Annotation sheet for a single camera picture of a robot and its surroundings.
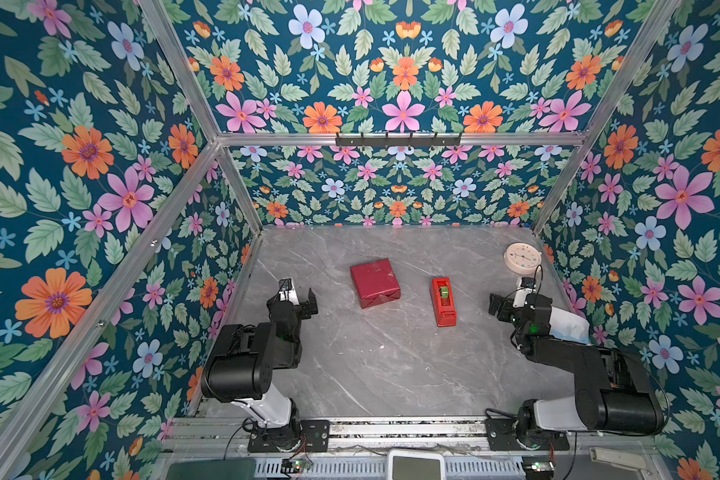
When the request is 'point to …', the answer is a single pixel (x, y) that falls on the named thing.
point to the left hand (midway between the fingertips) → (296, 283)
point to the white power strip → (629, 461)
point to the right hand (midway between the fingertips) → (507, 295)
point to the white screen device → (415, 464)
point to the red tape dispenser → (444, 299)
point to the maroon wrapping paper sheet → (375, 282)
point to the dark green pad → (237, 469)
